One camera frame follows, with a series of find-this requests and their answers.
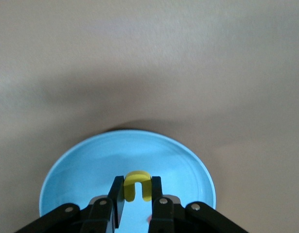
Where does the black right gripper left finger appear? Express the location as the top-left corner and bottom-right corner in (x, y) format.
(15, 176), (127, 233)

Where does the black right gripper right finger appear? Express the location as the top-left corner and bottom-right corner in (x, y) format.
(148, 176), (247, 233)

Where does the blue round plate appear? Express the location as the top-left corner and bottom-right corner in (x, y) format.
(39, 130), (217, 233)

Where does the yellow foam letter u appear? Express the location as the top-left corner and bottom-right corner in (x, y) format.
(123, 170), (153, 203)

